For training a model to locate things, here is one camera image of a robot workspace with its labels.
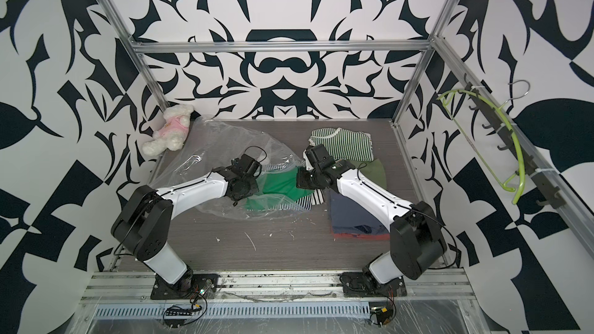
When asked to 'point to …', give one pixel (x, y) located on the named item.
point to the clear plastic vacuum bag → (213, 142)
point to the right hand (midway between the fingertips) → (297, 176)
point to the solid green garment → (277, 189)
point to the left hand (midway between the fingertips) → (251, 184)
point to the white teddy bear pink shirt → (172, 133)
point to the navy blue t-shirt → (347, 216)
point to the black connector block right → (382, 311)
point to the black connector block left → (176, 317)
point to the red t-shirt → (380, 236)
